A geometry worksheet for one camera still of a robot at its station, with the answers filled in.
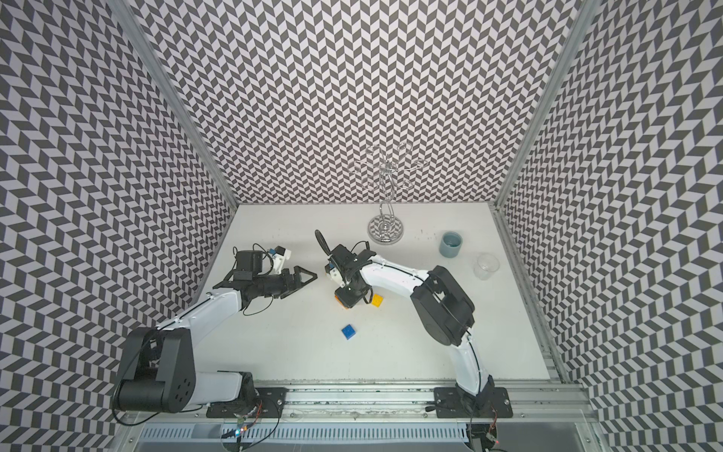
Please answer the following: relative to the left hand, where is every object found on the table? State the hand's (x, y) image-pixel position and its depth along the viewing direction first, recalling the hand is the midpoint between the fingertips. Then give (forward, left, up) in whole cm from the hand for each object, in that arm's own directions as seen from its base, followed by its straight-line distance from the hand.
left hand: (309, 282), depth 86 cm
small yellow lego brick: (-10, -21, +8) cm, 24 cm away
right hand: (-3, -13, -7) cm, 15 cm away
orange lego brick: (-3, -9, -9) cm, 13 cm away
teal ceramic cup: (+18, -48, -6) cm, 52 cm away
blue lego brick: (-12, -12, -8) cm, 19 cm away
